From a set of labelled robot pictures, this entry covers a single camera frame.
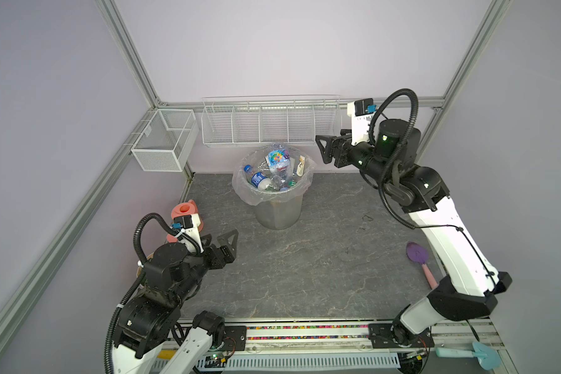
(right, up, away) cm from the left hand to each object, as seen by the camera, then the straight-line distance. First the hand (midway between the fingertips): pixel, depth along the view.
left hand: (225, 237), depth 61 cm
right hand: (+27, +27, -3) cm, 38 cm away
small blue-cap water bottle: (+6, +17, +20) cm, 26 cm away
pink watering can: (-26, +5, +34) cm, 43 cm away
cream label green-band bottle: (+21, +21, +24) cm, 38 cm away
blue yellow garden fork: (-13, -28, -4) cm, 31 cm away
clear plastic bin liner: (+18, +14, +18) cm, 29 cm away
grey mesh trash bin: (+14, +3, +30) cm, 33 cm away
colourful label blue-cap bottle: (+13, +23, +20) cm, 33 cm away
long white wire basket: (+6, +44, +40) cm, 60 cm away
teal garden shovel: (+77, -38, +8) cm, 86 cm away
